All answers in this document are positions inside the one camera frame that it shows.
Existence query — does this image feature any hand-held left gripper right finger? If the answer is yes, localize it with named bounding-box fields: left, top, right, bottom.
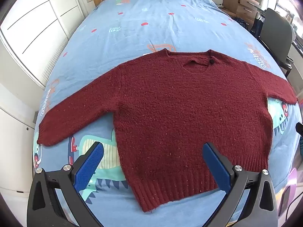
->
left=202, top=142, right=278, bottom=227

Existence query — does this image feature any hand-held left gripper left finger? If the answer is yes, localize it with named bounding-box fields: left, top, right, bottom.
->
left=27, top=141, right=105, bottom=227

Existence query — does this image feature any dark red knit sweater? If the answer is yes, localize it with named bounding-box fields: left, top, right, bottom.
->
left=38, top=48, right=299, bottom=213

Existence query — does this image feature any grey office chair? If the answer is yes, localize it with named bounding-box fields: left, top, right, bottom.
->
left=258, top=8, right=296, bottom=77

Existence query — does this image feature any navy bag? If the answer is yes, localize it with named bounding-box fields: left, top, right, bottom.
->
left=250, top=16, right=265, bottom=37

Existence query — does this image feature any black patterned bag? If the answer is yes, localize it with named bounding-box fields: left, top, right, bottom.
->
left=236, top=17, right=248, bottom=30

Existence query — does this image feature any wooden drawer cabinet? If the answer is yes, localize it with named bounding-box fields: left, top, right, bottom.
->
left=223, top=0, right=261, bottom=25

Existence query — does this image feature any white wardrobe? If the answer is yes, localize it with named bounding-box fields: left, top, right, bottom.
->
left=0, top=0, right=96, bottom=194

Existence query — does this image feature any blue printed bed sheet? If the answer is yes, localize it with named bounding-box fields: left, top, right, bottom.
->
left=32, top=0, right=303, bottom=227

